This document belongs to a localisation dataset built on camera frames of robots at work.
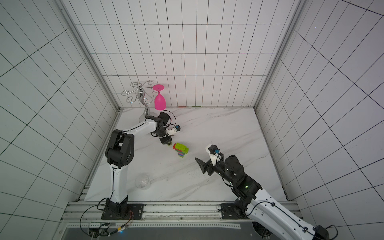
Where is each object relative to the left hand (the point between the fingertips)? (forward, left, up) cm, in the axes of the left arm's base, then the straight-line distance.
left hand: (166, 142), depth 98 cm
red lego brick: (-8, -7, +8) cm, 13 cm away
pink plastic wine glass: (+22, +5, +15) cm, 27 cm away
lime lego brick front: (-10, -11, -1) cm, 15 cm away
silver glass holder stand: (+21, +16, +28) cm, 39 cm away
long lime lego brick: (-9, -12, +10) cm, 18 cm away
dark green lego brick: (-10, -11, +6) cm, 16 cm away
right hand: (-16, -23, +19) cm, 34 cm away
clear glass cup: (-25, +10, 0) cm, 27 cm away
